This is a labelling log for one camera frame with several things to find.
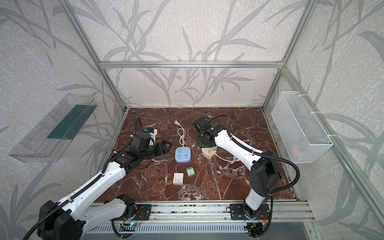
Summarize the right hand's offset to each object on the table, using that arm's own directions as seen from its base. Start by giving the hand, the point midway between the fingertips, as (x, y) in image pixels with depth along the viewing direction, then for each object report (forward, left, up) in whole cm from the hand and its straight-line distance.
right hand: (202, 138), depth 85 cm
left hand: (-4, +18, +4) cm, 19 cm away
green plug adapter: (0, -8, -11) cm, 13 cm away
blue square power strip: (-4, +12, -11) cm, 17 cm away
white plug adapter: (-19, +14, -12) cm, 26 cm away
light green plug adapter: (-15, +7, -12) cm, 20 cm away
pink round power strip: (-2, -4, -12) cm, 13 cm away
